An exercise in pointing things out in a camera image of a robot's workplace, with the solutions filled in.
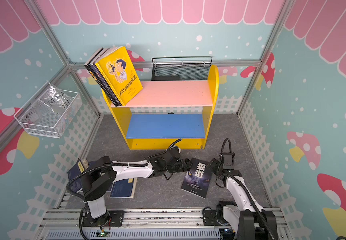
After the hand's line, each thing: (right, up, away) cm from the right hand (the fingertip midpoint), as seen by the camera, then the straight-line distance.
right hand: (212, 165), depth 89 cm
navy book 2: (-78, 0, 0) cm, 78 cm away
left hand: (-15, -2, -3) cm, 16 cm away
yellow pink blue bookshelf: (-32, +36, +36) cm, 60 cm away
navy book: (-50, -11, -7) cm, 52 cm away
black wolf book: (-10, -8, -3) cm, 13 cm away
